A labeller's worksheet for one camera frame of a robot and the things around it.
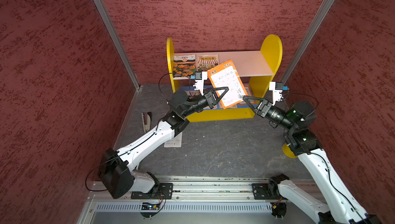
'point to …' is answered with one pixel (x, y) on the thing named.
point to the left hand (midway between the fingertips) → (227, 92)
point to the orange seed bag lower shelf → (249, 93)
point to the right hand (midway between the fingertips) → (241, 103)
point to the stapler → (146, 117)
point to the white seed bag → (176, 142)
